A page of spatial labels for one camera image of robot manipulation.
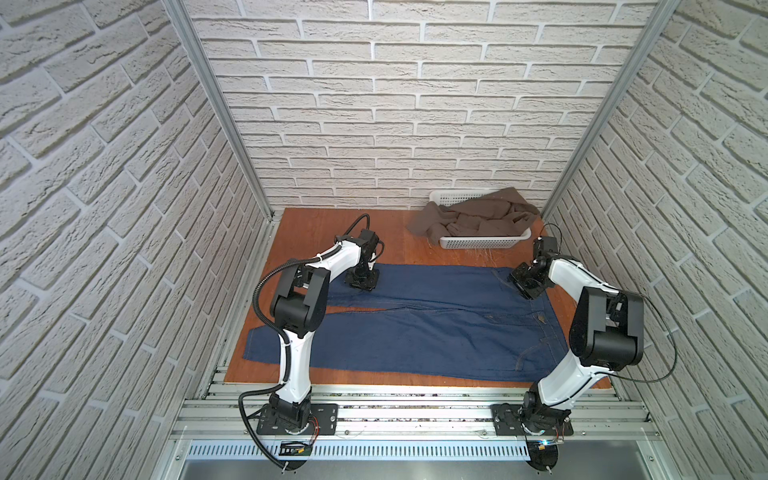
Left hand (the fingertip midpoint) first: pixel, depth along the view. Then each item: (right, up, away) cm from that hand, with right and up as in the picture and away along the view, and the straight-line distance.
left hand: (368, 283), depth 98 cm
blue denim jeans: (+20, -11, -8) cm, 24 cm away
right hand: (+48, +2, -3) cm, 48 cm away
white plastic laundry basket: (+29, +32, +19) cm, 48 cm away
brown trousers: (+50, +26, +13) cm, 58 cm away
